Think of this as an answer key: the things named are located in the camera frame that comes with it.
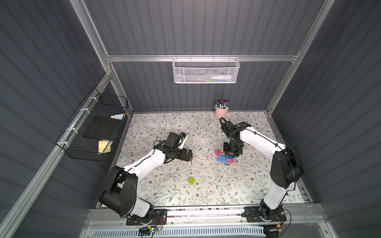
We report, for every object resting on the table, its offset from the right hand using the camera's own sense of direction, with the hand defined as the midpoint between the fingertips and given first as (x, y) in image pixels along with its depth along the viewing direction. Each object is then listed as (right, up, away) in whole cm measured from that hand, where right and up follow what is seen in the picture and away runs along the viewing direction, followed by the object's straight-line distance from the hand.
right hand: (227, 157), depth 86 cm
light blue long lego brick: (-3, -2, +3) cm, 4 cm away
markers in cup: (+1, +34, +23) cm, 41 cm away
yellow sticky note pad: (-57, +10, -25) cm, 63 cm away
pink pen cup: (+1, +29, +27) cm, 40 cm away
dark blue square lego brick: (+1, +1, -2) cm, 3 cm away
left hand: (-24, +2, +1) cm, 24 cm away
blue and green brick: (+1, -5, +5) cm, 7 cm away
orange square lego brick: (-21, -3, +8) cm, 23 cm away
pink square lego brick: (-4, +1, +11) cm, 12 cm away
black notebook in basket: (-66, +18, -11) cm, 70 cm away
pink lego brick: (+2, -2, +1) cm, 3 cm away
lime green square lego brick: (-21, -13, -1) cm, 25 cm away
